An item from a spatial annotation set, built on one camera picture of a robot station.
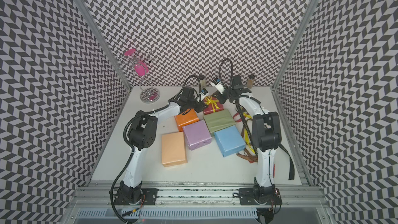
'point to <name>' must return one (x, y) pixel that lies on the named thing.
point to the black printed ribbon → (292, 166)
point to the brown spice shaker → (250, 82)
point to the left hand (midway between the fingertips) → (205, 104)
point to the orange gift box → (186, 118)
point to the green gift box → (219, 120)
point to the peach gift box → (173, 149)
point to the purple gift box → (197, 135)
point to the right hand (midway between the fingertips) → (215, 95)
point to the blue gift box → (230, 141)
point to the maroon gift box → (208, 109)
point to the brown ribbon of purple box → (247, 155)
